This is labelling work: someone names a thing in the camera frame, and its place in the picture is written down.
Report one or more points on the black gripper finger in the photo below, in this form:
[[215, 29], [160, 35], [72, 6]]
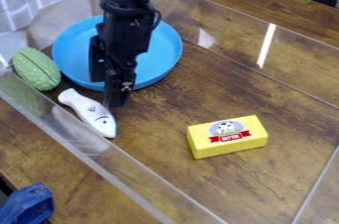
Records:
[[96, 60], [119, 82]]

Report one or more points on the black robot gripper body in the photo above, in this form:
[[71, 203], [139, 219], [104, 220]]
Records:
[[124, 31]]

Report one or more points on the blue round plastic tray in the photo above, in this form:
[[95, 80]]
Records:
[[69, 54]]

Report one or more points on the white wooden toy fish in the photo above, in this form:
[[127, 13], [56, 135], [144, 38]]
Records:
[[91, 111]]

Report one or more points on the green toy bitter gourd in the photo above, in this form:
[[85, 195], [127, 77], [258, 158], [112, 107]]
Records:
[[36, 69]]

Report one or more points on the yellow toy butter block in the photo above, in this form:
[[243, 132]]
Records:
[[226, 136]]

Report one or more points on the blue plastic clamp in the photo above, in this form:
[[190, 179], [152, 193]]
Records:
[[28, 205]]

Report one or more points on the clear acrylic barrier wall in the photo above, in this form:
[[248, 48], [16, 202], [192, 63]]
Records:
[[243, 68]]

